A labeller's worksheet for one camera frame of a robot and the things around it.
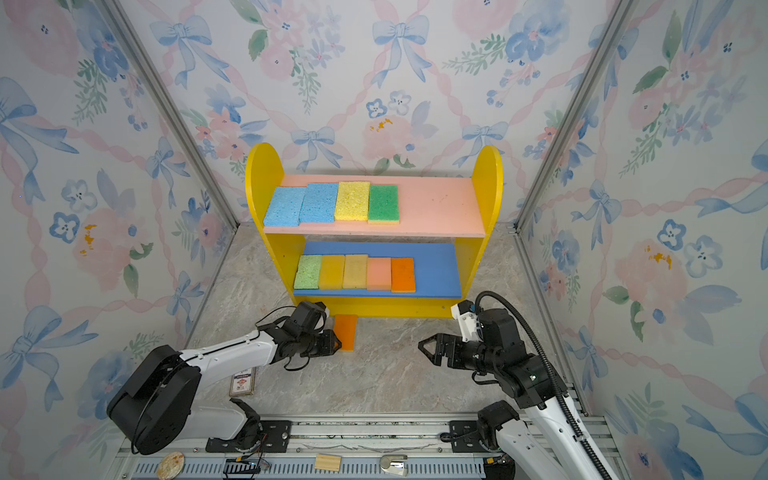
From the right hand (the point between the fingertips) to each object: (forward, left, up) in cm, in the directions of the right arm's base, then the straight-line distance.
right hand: (431, 346), depth 70 cm
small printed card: (-5, +49, -15) cm, 52 cm away
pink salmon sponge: (+22, +13, -1) cm, 26 cm away
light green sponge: (+22, +34, -1) cm, 40 cm away
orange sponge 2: (+12, +24, -16) cm, 31 cm away
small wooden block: (-22, +24, -17) cm, 37 cm away
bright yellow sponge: (+22, +27, -1) cm, 35 cm away
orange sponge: (+21, +6, -2) cm, 22 cm away
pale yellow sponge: (+24, +20, -2) cm, 31 cm away
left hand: (+7, +25, -16) cm, 30 cm away
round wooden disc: (-23, +61, -17) cm, 67 cm away
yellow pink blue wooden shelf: (+35, +15, -4) cm, 38 cm away
